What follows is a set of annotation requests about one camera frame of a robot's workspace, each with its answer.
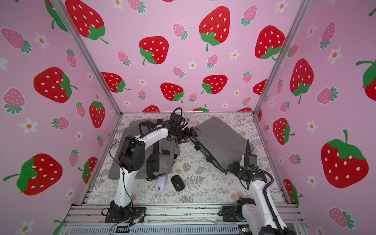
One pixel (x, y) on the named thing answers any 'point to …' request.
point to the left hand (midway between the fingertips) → (195, 137)
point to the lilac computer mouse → (160, 183)
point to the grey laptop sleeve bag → (223, 143)
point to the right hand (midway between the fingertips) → (230, 167)
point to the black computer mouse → (177, 182)
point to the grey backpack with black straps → (158, 158)
